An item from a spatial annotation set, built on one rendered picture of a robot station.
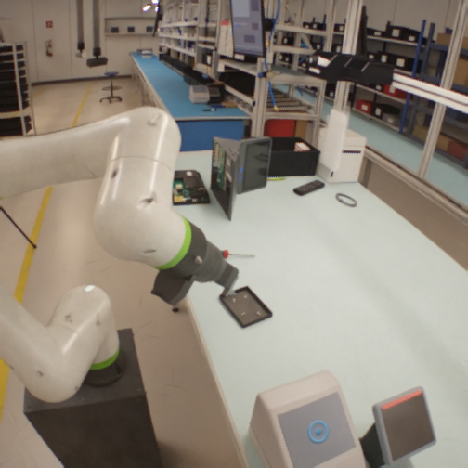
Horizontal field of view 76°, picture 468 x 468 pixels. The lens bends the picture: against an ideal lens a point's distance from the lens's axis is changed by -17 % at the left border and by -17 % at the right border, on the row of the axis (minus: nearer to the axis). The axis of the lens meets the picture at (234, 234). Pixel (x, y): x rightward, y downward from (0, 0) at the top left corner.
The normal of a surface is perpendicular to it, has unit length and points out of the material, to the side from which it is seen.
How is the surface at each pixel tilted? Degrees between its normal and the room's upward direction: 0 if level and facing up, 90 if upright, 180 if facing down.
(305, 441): 30
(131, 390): 0
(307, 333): 0
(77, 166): 99
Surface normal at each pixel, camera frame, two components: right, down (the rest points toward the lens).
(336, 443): 0.25, -0.48
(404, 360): 0.07, -0.84
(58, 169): -0.14, 0.65
